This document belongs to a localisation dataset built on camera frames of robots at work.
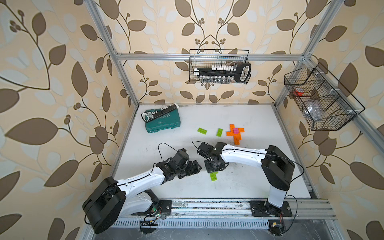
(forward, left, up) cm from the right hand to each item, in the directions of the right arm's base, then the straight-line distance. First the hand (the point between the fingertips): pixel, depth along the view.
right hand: (211, 169), depth 86 cm
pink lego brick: (+26, -19, +1) cm, 32 cm away
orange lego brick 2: (+24, -15, 0) cm, 29 cm away
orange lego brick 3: (+28, -24, -1) cm, 37 cm away
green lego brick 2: (+25, -8, 0) cm, 27 cm away
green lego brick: (+28, +4, -1) cm, 29 cm away
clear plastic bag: (+14, -49, +32) cm, 60 cm away
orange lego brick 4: (+22, -20, -1) cm, 30 cm away
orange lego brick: (+30, -17, 0) cm, 34 cm away
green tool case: (+36, +28, +2) cm, 45 cm away
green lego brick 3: (-4, -1, -1) cm, 4 cm away
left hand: (-1, +9, +4) cm, 10 cm away
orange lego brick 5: (+19, -19, -1) cm, 26 cm away
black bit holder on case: (+38, +42, +7) cm, 57 cm away
